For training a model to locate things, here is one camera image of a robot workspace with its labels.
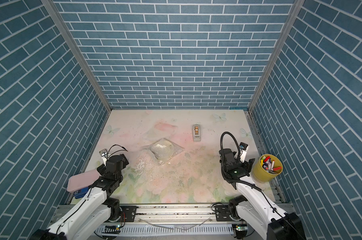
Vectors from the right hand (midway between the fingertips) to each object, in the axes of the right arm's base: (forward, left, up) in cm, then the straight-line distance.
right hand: (247, 157), depth 81 cm
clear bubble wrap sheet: (+6, +48, -9) cm, 49 cm away
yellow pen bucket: (-5, -10, -1) cm, 11 cm away
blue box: (-23, +87, -9) cm, 91 cm away
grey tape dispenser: (+21, +28, -8) cm, 36 cm away
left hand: (-4, +72, -3) cm, 72 cm away
